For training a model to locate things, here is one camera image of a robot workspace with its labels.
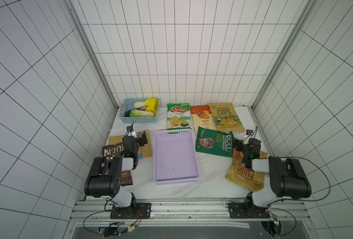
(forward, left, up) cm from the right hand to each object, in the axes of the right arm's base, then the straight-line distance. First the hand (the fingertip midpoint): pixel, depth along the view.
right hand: (237, 136), depth 95 cm
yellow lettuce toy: (+23, +60, +5) cm, 64 cm away
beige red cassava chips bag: (+20, +22, -5) cm, 30 cm away
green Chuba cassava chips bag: (+19, +41, -5) cm, 45 cm away
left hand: (-4, +66, +2) cm, 66 cm away
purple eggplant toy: (+18, +79, 0) cm, 81 cm away
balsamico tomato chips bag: (-24, +2, -4) cm, 24 cm away
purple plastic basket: (-15, +40, -6) cm, 43 cm away
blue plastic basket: (+27, +82, -1) cm, 86 cm away
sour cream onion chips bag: (+21, +4, -6) cm, 22 cm away
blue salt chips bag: (-13, +60, -2) cm, 62 cm away
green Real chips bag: (-3, +14, -4) cm, 15 cm away
